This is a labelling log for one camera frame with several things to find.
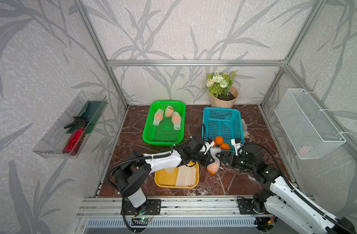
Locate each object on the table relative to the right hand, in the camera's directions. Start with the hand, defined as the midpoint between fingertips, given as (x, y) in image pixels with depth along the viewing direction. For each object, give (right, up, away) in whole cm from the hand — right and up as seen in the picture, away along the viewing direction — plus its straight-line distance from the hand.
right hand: (218, 155), depth 77 cm
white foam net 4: (-27, -10, +6) cm, 29 cm away
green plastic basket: (-33, +16, +31) cm, 48 cm away
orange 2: (+7, +2, +12) cm, 14 cm away
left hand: (-2, -4, +3) cm, 6 cm away
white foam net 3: (-14, -13, +4) cm, 19 cm away
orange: (+4, +5, +17) cm, 18 cm away
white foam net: (-2, -7, +4) cm, 8 cm away
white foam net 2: (-20, -14, +3) cm, 24 cm away
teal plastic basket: (+8, +14, +31) cm, 35 cm away
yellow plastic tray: (-30, -15, +6) cm, 34 cm away
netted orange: (-38, +21, +28) cm, 52 cm away
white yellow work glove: (+25, +12, +28) cm, 40 cm away
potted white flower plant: (+4, +40, +17) cm, 44 cm away
